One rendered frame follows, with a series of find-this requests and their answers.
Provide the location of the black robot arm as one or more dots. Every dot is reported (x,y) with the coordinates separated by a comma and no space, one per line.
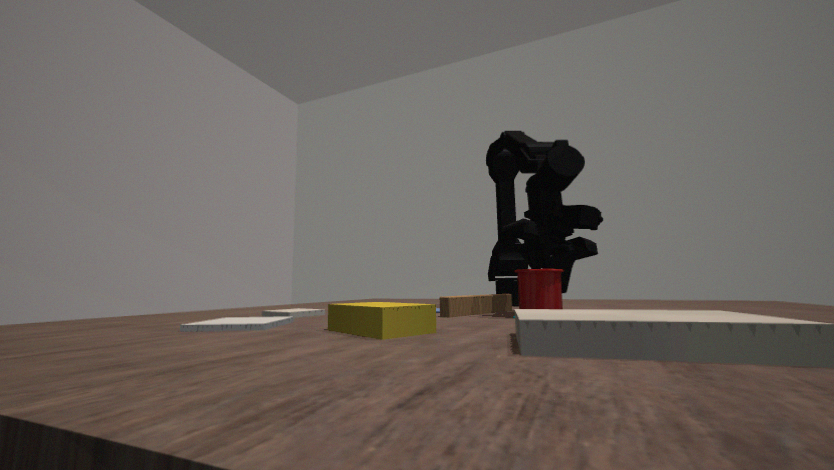
(556,165)

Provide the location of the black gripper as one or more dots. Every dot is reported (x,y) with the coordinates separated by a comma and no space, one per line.
(545,248)

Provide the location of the dark red translucent cup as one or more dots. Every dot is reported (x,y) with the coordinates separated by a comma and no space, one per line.
(539,288)

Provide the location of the yellow box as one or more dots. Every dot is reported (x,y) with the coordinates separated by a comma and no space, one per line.
(382,320)

